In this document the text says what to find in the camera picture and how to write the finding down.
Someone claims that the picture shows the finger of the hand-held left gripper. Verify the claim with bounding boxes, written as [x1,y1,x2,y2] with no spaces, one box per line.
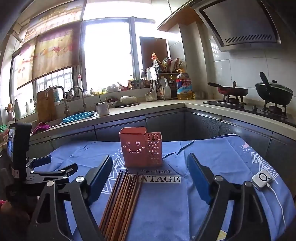
[26,156,52,172]
[24,163,78,187]

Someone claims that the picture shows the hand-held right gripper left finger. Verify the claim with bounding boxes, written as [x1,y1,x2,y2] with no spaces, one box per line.
[26,155,113,241]

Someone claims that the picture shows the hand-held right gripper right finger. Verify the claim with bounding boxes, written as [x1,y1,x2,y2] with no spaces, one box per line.
[186,153,272,241]

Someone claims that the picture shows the bunch of wooden chopsticks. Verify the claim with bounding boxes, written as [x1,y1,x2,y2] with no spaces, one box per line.
[99,169,144,241]

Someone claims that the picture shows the pink plastic utensil holder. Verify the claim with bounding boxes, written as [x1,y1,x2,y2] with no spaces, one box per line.
[119,127,163,168]

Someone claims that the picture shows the magenta cloth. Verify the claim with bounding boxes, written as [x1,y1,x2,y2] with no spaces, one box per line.
[32,122,50,135]

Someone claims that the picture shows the white thermos bottle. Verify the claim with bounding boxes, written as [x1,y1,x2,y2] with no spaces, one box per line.
[14,99,22,120]

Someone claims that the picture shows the steel sink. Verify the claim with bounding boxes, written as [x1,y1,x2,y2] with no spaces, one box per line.
[30,111,97,132]

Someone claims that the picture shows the wooden cutting board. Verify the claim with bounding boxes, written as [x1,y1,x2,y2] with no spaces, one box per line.
[37,89,57,123]

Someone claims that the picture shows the blue printed tablecloth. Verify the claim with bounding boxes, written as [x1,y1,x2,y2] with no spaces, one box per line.
[47,134,292,241]

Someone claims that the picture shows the blue plastic basin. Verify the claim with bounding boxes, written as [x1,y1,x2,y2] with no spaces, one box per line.
[62,112,93,123]

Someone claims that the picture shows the steel faucet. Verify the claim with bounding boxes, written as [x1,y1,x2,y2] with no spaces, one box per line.
[68,86,86,112]
[45,86,70,116]

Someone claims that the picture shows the white square device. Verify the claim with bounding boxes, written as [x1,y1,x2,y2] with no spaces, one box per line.
[252,170,274,191]

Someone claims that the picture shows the grey kitchen cabinets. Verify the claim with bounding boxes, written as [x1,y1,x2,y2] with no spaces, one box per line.
[28,108,296,176]

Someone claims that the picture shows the white mug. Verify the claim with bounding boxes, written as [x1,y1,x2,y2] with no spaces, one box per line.
[95,103,110,116]

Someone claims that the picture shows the patterned window blind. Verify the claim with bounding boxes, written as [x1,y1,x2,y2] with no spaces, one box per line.
[13,39,36,90]
[32,25,80,80]

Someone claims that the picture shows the black gas stove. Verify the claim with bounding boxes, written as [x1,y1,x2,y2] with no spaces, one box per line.
[203,96,296,127]

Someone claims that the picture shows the cooking oil bottle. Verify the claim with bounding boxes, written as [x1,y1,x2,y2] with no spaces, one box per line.
[176,69,193,100]

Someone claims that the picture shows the red frying pan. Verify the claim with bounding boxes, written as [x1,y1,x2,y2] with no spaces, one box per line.
[208,81,248,96]

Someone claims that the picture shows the white plastic jug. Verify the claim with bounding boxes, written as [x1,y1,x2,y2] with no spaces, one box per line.
[159,78,171,100]

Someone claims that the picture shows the black metal rack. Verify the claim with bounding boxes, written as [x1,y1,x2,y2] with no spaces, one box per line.
[157,72,179,99]

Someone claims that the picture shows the hanging kitchen knives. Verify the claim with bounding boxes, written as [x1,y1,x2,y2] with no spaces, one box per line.
[150,80,160,95]

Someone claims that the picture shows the row of spice jars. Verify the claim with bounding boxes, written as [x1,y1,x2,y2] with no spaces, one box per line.
[128,79,151,90]

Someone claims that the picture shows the black wok with lid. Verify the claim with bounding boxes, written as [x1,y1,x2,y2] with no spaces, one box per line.
[255,72,294,106]

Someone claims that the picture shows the white plastic bag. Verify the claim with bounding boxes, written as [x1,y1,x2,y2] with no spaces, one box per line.
[147,67,158,80]

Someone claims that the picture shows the pile of food packets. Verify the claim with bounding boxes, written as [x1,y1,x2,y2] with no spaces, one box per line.
[162,57,186,71]

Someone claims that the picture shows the brown board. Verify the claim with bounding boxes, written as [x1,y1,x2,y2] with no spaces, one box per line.
[139,36,168,70]

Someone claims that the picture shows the steel range hood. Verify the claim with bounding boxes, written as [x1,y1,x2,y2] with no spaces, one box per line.
[191,0,284,52]

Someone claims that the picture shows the white cable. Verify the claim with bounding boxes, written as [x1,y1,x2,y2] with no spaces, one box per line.
[266,184,287,232]

